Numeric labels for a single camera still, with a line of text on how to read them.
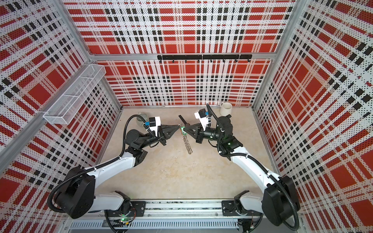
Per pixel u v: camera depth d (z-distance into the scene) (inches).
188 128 26.2
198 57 35.3
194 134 25.7
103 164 19.5
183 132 26.5
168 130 25.1
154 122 22.7
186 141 26.6
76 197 16.3
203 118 24.1
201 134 24.1
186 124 43.4
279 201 15.6
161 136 24.5
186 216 28.9
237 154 20.9
